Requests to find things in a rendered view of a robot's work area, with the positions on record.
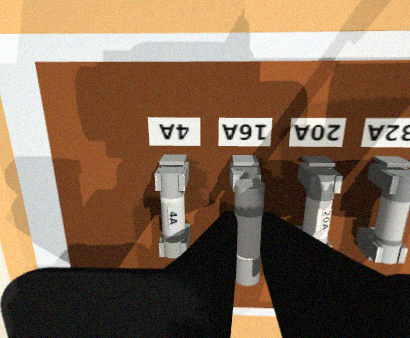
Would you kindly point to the white cylindrical fuse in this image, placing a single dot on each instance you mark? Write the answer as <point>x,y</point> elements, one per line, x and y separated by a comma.
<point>392,217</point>
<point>248,208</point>
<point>172,211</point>
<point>318,205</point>

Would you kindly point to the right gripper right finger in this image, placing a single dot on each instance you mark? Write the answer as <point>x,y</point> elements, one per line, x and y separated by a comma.
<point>318,292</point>

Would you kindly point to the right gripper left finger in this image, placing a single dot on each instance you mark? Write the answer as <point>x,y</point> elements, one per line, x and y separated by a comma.
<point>81,302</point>

